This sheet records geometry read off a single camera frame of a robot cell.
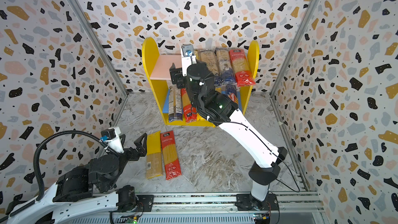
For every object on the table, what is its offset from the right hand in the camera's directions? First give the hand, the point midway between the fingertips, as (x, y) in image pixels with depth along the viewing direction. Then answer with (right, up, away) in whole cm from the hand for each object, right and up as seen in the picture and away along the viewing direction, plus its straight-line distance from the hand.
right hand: (182, 58), depth 54 cm
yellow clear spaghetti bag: (-21, -47, +31) cm, 60 cm away
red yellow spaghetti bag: (-1, -20, +34) cm, 39 cm away
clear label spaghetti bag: (-11, -15, +38) cm, 43 cm away
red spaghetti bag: (-10, -49, +28) cm, 58 cm away
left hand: (-19, -28, +7) cm, 34 cm away
